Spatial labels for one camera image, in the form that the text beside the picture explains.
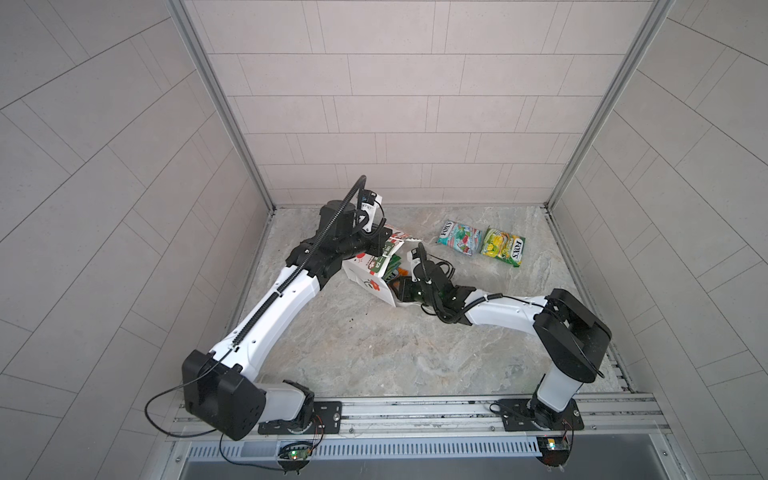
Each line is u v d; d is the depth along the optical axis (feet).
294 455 2.11
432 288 2.15
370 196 2.07
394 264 2.93
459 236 3.45
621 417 2.37
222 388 1.21
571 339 1.48
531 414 2.07
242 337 1.34
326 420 2.33
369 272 2.52
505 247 3.33
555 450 2.23
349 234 1.87
